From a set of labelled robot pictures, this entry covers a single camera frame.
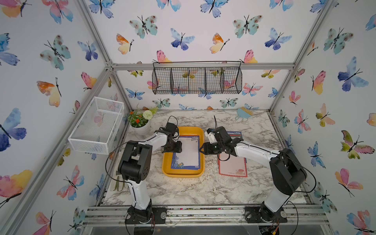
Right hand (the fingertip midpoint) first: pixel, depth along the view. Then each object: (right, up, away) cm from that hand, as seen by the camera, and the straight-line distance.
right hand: (202, 149), depth 87 cm
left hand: (-14, -1, +10) cm, 18 cm away
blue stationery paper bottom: (-8, -7, +6) cm, 12 cm away
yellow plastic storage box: (-21, -7, +6) cm, 23 cm away
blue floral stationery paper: (+24, +7, +21) cm, 33 cm away
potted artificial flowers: (-40, +17, +9) cm, 44 cm away
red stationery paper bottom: (+18, -10, +3) cm, 21 cm away
